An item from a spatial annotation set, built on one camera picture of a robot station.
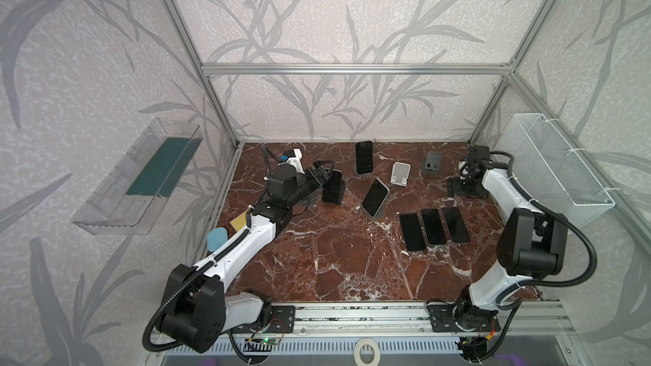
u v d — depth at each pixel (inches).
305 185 27.1
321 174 27.8
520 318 29.6
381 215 37.4
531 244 18.4
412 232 35.9
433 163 42.3
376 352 26.8
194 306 15.8
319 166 27.8
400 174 40.8
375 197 34.0
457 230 41.2
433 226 37.7
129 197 25.3
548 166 25.7
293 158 28.9
